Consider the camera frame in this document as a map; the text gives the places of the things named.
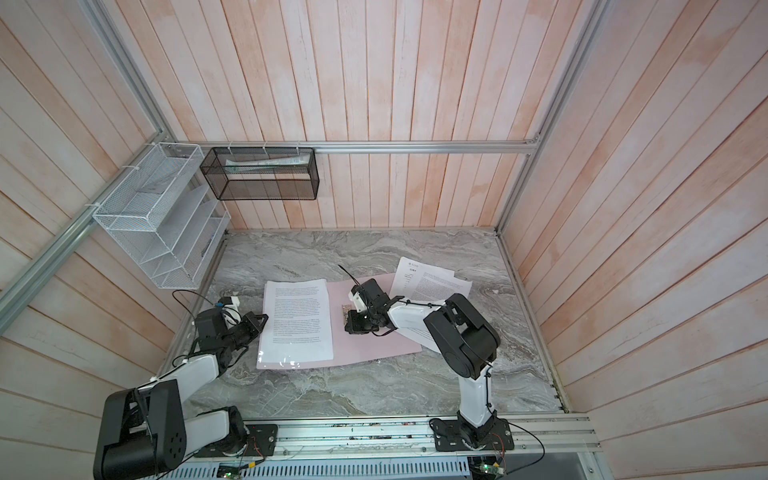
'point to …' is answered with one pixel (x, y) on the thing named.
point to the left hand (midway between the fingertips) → (269, 319)
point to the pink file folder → (354, 347)
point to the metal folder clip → (345, 309)
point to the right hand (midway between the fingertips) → (345, 327)
